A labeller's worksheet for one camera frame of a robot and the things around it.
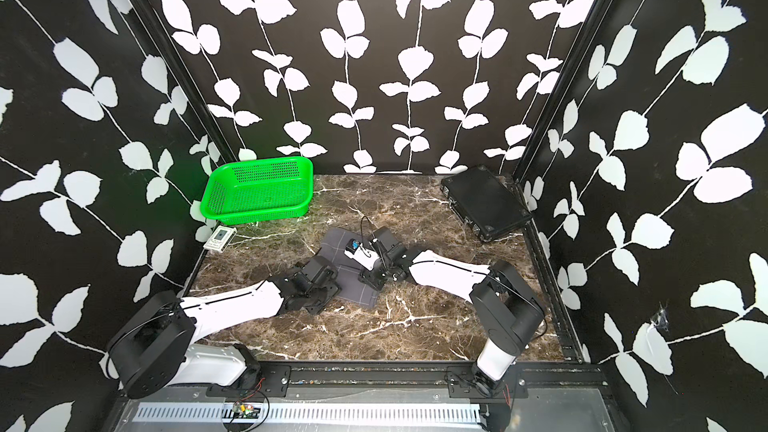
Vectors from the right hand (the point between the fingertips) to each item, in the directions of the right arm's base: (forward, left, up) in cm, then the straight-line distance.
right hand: (362, 267), depth 86 cm
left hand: (-4, +6, -5) cm, 9 cm away
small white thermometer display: (+13, +49, -4) cm, 51 cm away
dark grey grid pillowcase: (+11, +11, -6) cm, 17 cm away
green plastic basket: (+36, +44, -6) cm, 57 cm away
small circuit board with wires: (-34, +26, -8) cm, 44 cm away
